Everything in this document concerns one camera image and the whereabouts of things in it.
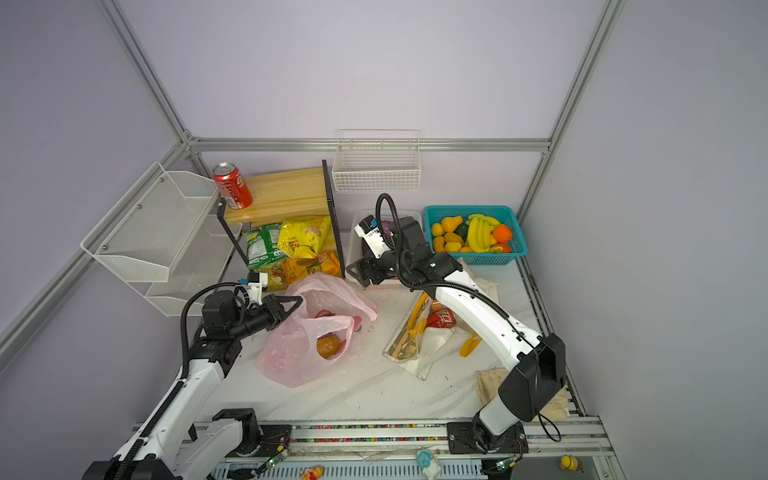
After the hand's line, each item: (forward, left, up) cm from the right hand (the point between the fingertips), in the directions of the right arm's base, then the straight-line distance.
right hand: (356, 258), depth 74 cm
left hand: (-7, +15, -9) cm, 19 cm away
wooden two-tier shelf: (+20, +18, +5) cm, 28 cm away
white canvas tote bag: (-16, -18, -13) cm, 27 cm away
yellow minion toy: (-39, -51, -28) cm, 70 cm away
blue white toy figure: (-41, -18, -27) cm, 52 cm away
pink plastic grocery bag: (-18, +6, -5) cm, 20 cm away
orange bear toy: (-42, +9, -28) cm, 51 cm away
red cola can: (-4, -24, -23) cm, 34 cm away
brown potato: (-12, +10, -26) cm, 30 cm away
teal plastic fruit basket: (+26, -32, -23) cm, 47 cm away
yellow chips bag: (+13, +18, -7) cm, 23 cm away
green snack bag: (+13, +31, -9) cm, 35 cm away
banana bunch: (+31, -40, -22) cm, 56 cm away
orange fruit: (+31, -49, -22) cm, 62 cm away
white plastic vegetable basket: (+23, +5, -22) cm, 32 cm away
